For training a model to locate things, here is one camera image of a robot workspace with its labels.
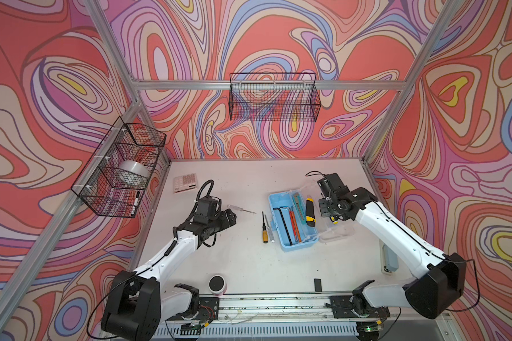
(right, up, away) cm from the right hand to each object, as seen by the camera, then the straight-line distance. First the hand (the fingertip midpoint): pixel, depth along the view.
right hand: (332, 208), depth 80 cm
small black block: (-6, -29, -2) cm, 30 cm away
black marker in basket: (-71, +5, -7) cm, 71 cm away
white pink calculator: (-66, +10, +28) cm, 73 cm away
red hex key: (-12, -13, +11) cm, 21 cm away
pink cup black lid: (-43, -26, -6) cm, 51 cm away
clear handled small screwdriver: (-24, -11, +13) cm, 29 cm away
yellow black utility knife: (-6, -3, +9) cm, 11 cm away
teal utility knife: (-10, 0, +11) cm, 15 cm away
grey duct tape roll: (-70, +13, -10) cm, 72 cm away
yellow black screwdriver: (+1, -5, +2) cm, 5 cm away
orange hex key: (-11, -10, +13) cm, 20 cm away
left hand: (-39, -5, +7) cm, 40 cm away
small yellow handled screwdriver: (-26, -12, +11) cm, 30 cm away
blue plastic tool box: (-16, +2, +19) cm, 25 cm away
